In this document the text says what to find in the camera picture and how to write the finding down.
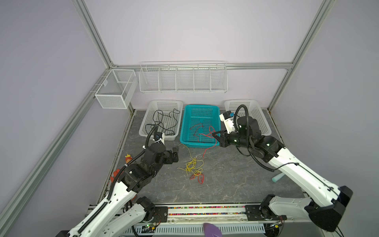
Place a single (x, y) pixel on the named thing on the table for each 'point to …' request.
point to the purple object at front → (211, 230)
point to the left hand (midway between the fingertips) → (169, 150)
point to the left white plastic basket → (166, 114)
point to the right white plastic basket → (254, 111)
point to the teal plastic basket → (199, 122)
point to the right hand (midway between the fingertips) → (213, 135)
